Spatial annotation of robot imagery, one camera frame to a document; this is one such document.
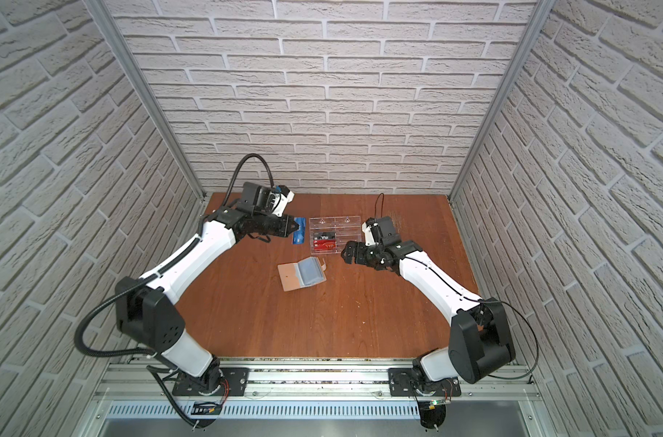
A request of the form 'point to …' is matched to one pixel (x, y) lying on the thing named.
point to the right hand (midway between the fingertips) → (359, 255)
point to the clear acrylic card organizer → (347, 228)
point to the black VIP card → (324, 236)
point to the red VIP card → (324, 244)
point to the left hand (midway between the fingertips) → (305, 223)
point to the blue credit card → (299, 236)
